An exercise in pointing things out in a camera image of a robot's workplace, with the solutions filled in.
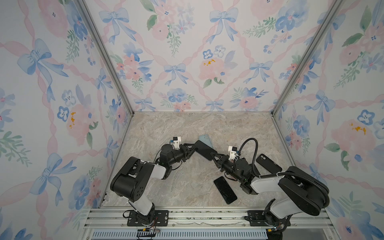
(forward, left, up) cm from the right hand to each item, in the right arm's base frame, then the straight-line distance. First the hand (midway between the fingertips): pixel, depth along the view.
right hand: (209, 153), depth 81 cm
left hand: (+4, +6, 0) cm, 7 cm away
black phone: (+4, +3, -3) cm, 5 cm away
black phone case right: (+2, -38, -15) cm, 41 cm away
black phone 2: (-14, -9, -16) cm, 23 cm away
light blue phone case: (+19, +1, -14) cm, 24 cm away
